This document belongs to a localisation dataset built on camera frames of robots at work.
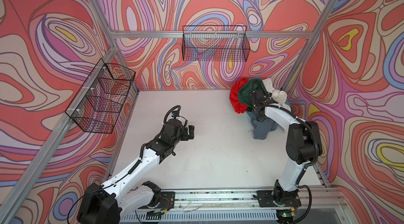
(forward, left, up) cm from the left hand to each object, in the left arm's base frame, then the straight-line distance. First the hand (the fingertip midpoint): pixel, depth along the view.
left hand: (188, 126), depth 82 cm
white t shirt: (+24, -58, -3) cm, 63 cm away
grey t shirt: (+2, -42, -6) cm, 43 cm away
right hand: (+13, -45, -7) cm, 48 cm away
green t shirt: (+20, -32, +6) cm, 38 cm away
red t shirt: (+18, -31, -7) cm, 37 cm away
